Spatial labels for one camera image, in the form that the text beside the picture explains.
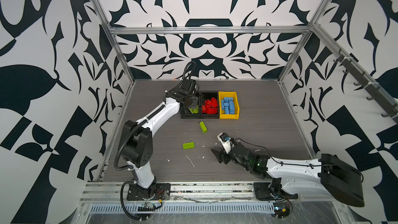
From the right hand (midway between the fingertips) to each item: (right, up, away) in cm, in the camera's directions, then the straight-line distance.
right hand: (217, 145), depth 80 cm
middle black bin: (-5, +25, +35) cm, 43 cm away
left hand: (-13, +24, +8) cm, 29 cm away
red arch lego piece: (-2, +18, +21) cm, 28 cm away
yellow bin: (+13, +26, +25) cm, 38 cm away
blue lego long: (+9, +19, +21) cm, 30 cm away
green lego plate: (-15, -3, +9) cm, 18 cm away
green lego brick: (-12, +16, +19) cm, 27 cm away
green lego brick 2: (-7, +6, +13) cm, 16 cm away
